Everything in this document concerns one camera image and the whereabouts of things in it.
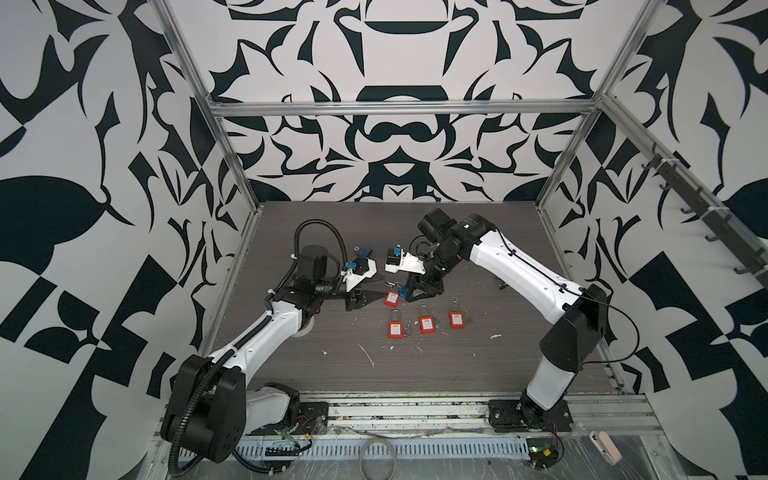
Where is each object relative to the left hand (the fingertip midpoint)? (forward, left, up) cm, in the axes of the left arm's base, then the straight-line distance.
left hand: (385, 278), depth 76 cm
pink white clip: (-35, -49, -17) cm, 63 cm away
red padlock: (-4, -12, -19) cm, 23 cm away
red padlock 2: (-3, -21, -19) cm, 28 cm away
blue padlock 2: (-4, -5, +1) cm, 6 cm away
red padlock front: (-5, -3, -18) cm, 19 cm away
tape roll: (-5, +23, -19) cm, 30 cm away
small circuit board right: (-36, -36, -21) cm, 55 cm away
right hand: (-2, -6, -1) cm, 7 cm away
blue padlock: (+22, +6, -19) cm, 30 cm away
